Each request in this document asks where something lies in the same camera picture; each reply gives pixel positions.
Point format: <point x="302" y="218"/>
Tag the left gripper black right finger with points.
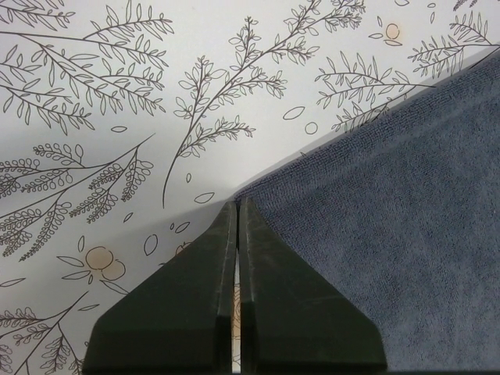
<point x="292" y="319"/>

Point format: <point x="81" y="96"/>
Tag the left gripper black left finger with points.
<point x="179" y="320"/>

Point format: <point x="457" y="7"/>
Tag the grey blue towel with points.
<point x="402" y="217"/>

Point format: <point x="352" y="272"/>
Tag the floral table mat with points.
<point x="125" y="124"/>

